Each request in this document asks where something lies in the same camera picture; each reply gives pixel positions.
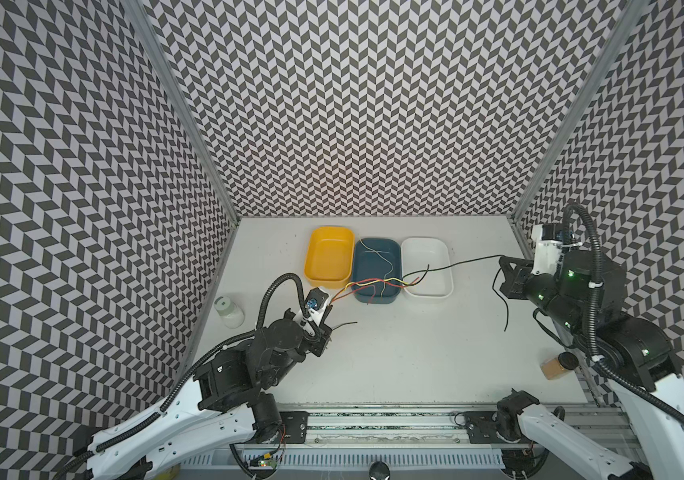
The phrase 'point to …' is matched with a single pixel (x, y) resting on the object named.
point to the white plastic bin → (417, 252)
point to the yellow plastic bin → (329, 257)
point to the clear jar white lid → (231, 313)
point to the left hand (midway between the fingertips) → (329, 307)
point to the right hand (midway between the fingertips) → (507, 258)
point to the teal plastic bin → (374, 261)
